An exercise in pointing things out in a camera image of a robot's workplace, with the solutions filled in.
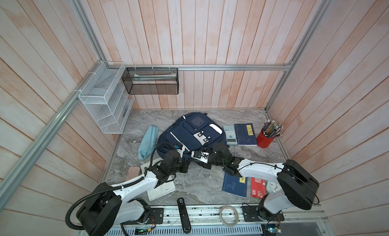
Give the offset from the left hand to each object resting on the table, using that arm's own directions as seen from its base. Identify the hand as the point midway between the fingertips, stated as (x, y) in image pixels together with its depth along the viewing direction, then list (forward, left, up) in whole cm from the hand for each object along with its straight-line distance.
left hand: (189, 165), depth 84 cm
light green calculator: (+25, -28, -6) cm, 38 cm away
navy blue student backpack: (+25, -3, -2) cm, 25 cm away
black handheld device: (-24, +3, -5) cm, 25 cm away
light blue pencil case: (+17, +28, -3) cm, 33 cm away
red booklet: (-10, -39, -8) cm, 41 cm away
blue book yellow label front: (-9, -26, -6) cm, 28 cm away
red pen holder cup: (+16, -46, 0) cm, 49 cm away
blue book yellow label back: (+25, -39, -6) cm, 47 cm away
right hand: (+5, -3, +4) cm, 7 cm away
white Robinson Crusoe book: (-12, +16, -5) cm, 21 cm away
